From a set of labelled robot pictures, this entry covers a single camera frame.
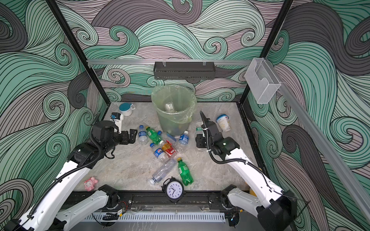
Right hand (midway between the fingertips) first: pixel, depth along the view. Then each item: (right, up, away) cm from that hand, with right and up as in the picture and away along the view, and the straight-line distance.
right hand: (200, 138), depth 78 cm
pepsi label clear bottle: (-23, -12, +10) cm, 28 cm away
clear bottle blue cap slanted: (-21, -2, +20) cm, 29 cm away
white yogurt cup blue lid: (+19, +8, +22) cm, 30 cm away
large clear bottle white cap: (-21, -20, +4) cm, 30 cm away
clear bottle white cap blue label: (-9, -4, +15) cm, 18 cm away
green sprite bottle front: (-7, -21, +1) cm, 23 cm away
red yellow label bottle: (-19, -8, +10) cm, 23 cm away
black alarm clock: (-14, -27, -2) cm, 30 cm away
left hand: (-37, +6, -6) cm, 38 cm away
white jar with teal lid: (-53, +18, +30) cm, 63 cm away
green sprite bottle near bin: (-29, -1, +18) cm, 34 cm away
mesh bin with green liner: (-15, +20, +24) cm, 35 cm away
